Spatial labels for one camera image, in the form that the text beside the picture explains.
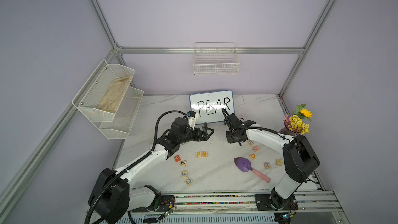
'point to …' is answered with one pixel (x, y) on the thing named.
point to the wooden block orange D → (252, 156)
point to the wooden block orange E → (204, 154)
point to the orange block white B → (177, 158)
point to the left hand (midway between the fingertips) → (207, 133)
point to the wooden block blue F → (184, 173)
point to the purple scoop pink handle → (245, 165)
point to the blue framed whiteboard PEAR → (209, 106)
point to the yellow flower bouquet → (297, 123)
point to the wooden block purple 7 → (183, 163)
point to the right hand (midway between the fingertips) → (228, 138)
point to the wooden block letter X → (267, 165)
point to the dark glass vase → (285, 130)
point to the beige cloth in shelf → (114, 93)
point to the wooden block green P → (198, 154)
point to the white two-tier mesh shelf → (113, 126)
